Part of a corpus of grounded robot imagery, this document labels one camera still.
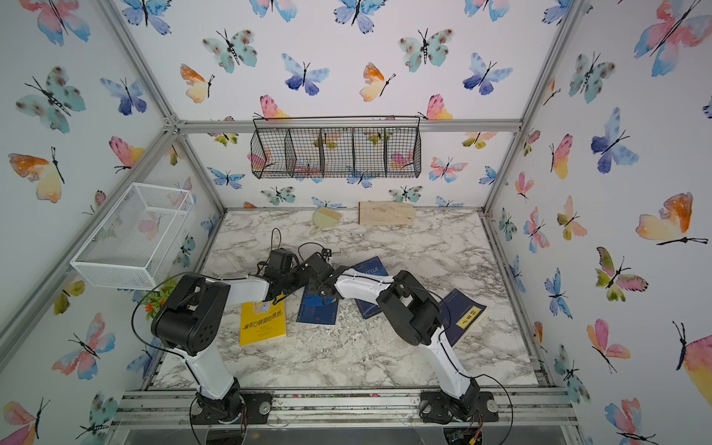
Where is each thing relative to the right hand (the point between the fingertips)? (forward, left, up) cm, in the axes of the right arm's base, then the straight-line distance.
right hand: (319, 283), depth 97 cm
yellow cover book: (-14, +16, 0) cm, 21 cm away
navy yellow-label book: (-8, -47, 0) cm, 47 cm away
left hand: (+4, +2, 0) cm, 5 cm away
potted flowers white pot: (-16, +41, +14) cm, 47 cm away
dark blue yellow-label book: (-9, -1, 0) cm, 9 cm away
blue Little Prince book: (+9, -18, -1) cm, 20 cm away
